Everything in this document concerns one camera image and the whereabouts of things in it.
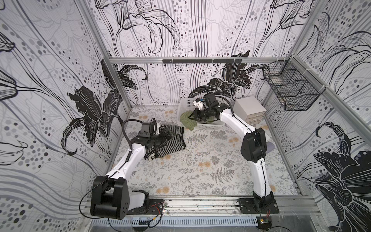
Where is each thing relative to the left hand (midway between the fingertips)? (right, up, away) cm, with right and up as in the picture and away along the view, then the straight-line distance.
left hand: (172, 139), depth 84 cm
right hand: (+11, +14, +6) cm, 19 cm away
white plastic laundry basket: (+8, +24, +28) cm, 37 cm away
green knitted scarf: (+9, +11, 0) cm, 14 cm away
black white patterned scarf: (+1, -3, +9) cm, 10 cm away
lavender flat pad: (+63, -6, +7) cm, 63 cm away
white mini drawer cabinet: (+52, +19, +15) cm, 57 cm away
